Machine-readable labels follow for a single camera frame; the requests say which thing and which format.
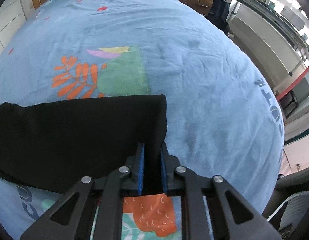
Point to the grey chair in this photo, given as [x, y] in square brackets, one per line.
[291, 217]

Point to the white wardrobe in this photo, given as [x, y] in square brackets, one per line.
[11, 19]

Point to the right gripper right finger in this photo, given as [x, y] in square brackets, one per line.
[211, 207]

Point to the black pants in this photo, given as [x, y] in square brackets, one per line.
[51, 146]

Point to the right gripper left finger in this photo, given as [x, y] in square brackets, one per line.
[92, 208]

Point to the blue patterned bed sheet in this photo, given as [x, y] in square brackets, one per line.
[222, 117]

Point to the dark blue bag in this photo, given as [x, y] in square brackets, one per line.
[218, 15]

